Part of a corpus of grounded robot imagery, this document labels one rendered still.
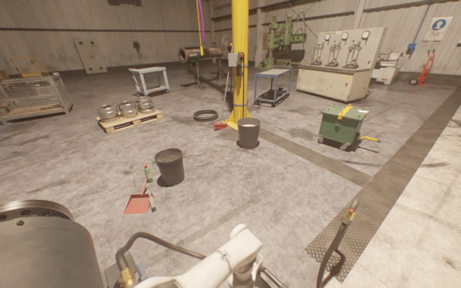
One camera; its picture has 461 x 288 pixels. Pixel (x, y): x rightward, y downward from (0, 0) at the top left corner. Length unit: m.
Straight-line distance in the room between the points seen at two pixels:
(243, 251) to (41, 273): 0.72
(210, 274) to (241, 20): 3.32
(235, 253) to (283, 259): 1.20
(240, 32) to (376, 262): 3.30
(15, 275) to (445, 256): 2.54
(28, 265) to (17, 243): 0.13
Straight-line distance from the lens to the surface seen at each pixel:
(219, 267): 0.49
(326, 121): 3.12
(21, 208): 1.40
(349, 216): 1.39
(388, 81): 9.09
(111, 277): 1.54
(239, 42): 3.42
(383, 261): 2.00
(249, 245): 0.53
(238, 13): 3.44
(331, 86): 5.88
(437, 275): 2.16
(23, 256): 1.05
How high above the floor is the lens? 1.48
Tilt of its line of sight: 29 degrees down
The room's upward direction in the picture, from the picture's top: 2 degrees counter-clockwise
